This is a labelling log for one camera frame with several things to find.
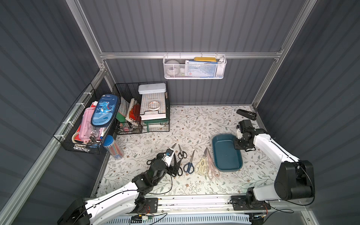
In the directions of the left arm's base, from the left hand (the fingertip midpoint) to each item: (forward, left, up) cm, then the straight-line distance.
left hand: (173, 157), depth 79 cm
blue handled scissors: (-2, -10, -11) cm, 15 cm away
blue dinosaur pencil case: (+14, +33, +24) cm, 43 cm away
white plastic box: (+50, +20, +11) cm, 54 cm away
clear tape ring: (+33, +14, +9) cm, 37 cm away
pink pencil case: (+7, +42, +20) cm, 47 cm away
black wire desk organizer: (+31, +20, +10) cm, 38 cm away
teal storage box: (+4, -34, -9) cm, 35 cm away
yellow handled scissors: (-2, -18, -11) cm, 21 cm away
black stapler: (+42, -59, -10) cm, 73 cm away
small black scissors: (+6, -4, -11) cm, 13 cm away
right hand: (+9, -43, -3) cm, 44 cm away
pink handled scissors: (-5, -24, -11) cm, 27 cm away
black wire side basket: (+1, +46, +23) cm, 52 cm away
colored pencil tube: (+5, +35, -2) cm, 36 cm away
